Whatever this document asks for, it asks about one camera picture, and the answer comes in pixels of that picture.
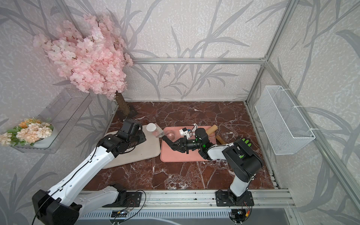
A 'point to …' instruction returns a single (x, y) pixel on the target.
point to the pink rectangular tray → (168, 154)
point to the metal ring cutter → (170, 134)
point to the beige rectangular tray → (148, 148)
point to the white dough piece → (151, 127)
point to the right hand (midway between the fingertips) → (171, 147)
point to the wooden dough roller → (213, 128)
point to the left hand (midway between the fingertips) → (144, 135)
